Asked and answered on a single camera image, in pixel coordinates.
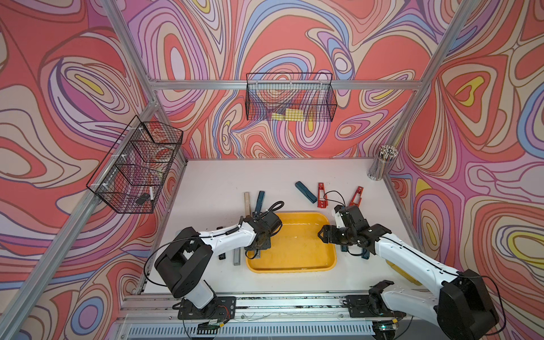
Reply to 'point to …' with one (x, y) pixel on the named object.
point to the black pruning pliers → (222, 256)
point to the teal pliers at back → (306, 192)
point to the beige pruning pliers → (247, 203)
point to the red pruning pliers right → (359, 190)
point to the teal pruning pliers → (260, 200)
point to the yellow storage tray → (296, 247)
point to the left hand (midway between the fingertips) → (264, 245)
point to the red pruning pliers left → (321, 202)
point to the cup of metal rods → (378, 168)
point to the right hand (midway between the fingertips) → (327, 241)
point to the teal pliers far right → (365, 254)
